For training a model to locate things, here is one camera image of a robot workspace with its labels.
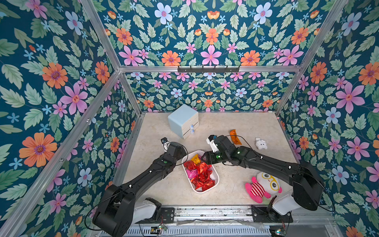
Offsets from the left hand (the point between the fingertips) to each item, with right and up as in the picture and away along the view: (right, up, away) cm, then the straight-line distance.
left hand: (179, 149), depth 88 cm
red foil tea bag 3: (+14, -16, -7) cm, 23 cm away
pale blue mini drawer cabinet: (+3, +18, +6) cm, 19 cm away
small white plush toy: (+53, +2, +9) cm, 54 cm away
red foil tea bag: (+15, -10, -6) cm, 18 cm away
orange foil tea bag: (+38, +5, +14) cm, 40 cm away
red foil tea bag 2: (+7, -8, -4) cm, 11 cm away
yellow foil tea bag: (+10, -5, -1) cm, 12 cm away
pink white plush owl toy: (+47, -17, -12) cm, 51 cm away
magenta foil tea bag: (+8, -12, -6) cm, 16 cm away
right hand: (+15, -3, -8) cm, 17 cm away
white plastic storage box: (+21, -15, -3) cm, 26 cm away
